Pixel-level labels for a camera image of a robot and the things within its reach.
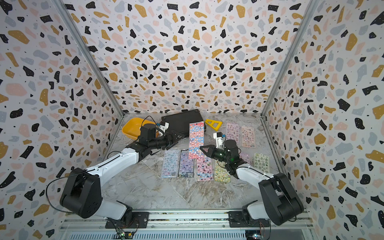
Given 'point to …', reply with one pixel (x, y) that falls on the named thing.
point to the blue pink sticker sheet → (196, 141)
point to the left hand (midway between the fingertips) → (181, 138)
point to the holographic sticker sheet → (186, 165)
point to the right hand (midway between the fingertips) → (200, 149)
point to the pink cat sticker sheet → (205, 169)
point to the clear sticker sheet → (170, 164)
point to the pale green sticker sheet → (261, 162)
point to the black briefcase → (179, 121)
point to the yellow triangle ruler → (215, 125)
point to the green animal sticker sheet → (221, 173)
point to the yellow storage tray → (132, 127)
